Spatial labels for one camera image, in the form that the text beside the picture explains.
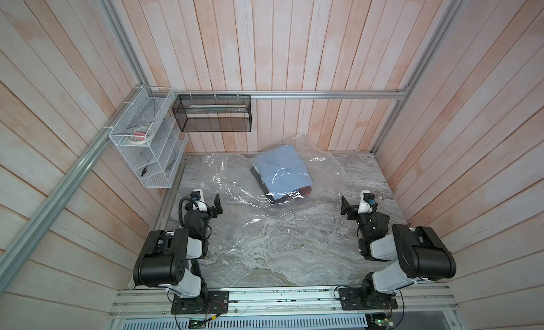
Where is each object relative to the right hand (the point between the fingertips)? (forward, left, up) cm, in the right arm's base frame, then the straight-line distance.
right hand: (353, 194), depth 90 cm
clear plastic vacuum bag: (-8, +32, -9) cm, 34 cm away
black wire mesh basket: (+38, +65, +16) cm, 77 cm away
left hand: (-2, +63, 0) cm, 63 cm away
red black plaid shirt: (+5, +21, -5) cm, 22 cm away
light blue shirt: (+11, +31, +2) cm, 33 cm away
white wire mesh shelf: (0, +79, +20) cm, 81 cm away
